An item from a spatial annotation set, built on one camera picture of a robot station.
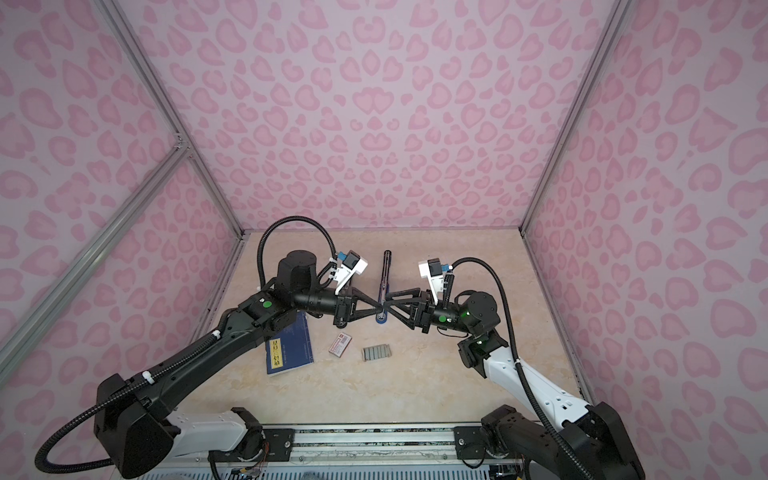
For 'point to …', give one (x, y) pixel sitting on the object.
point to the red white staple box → (340, 344)
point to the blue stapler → (384, 285)
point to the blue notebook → (290, 347)
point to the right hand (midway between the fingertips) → (390, 308)
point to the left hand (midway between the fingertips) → (381, 307)
